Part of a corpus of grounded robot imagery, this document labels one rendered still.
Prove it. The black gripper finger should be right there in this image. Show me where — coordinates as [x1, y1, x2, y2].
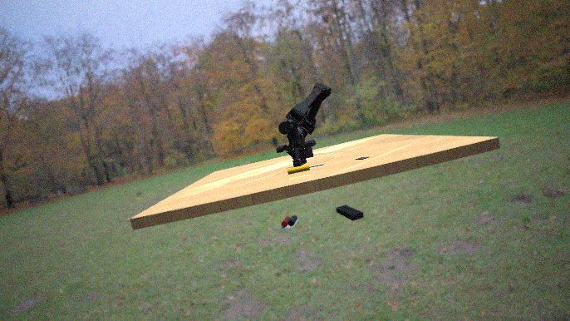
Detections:
[286, 150, 297, 161]
[299, 147, 307, 163]

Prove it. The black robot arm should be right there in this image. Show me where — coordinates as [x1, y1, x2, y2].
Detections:
[278, 82, 331, 143]

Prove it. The yellow screwdriver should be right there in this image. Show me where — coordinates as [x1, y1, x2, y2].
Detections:
[287, 164, 324, 174]

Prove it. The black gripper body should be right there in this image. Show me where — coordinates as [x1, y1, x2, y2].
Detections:
[277, 131, 316, 153]

